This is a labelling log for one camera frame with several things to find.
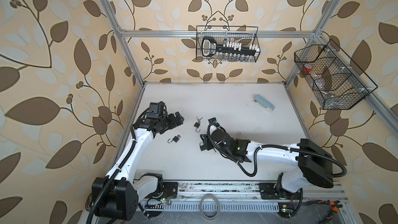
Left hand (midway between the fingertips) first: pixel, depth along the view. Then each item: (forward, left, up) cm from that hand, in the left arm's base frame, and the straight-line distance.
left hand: (178, 120), depth 81 cm
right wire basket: (+12, -77, +18) cm, 80 cm away
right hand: (-6, -14, -4) cm, 16 cm away
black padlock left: (-3, +3, -16) cm, 17 cm away
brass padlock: (+1, -35, -17) cm, 39 cm away
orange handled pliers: (-33, -75, -15) cm, 84 cm away
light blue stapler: (+23, -54, -13) cm, 60 cm away
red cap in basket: (+29, -72, +12) cm, 79 cm away
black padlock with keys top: (+7, -9, -17) cm, 20 cm away
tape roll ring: (-31, -17, -17) cm, 40 cm away
